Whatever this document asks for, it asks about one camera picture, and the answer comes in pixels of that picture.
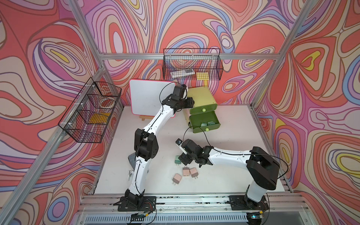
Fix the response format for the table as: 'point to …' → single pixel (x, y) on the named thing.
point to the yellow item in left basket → (100, 118)
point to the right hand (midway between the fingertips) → (186, 154)
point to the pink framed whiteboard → (146, 96)
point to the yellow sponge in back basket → (202, 76)
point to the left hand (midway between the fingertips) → (193, 102)
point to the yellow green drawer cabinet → (202, 96)
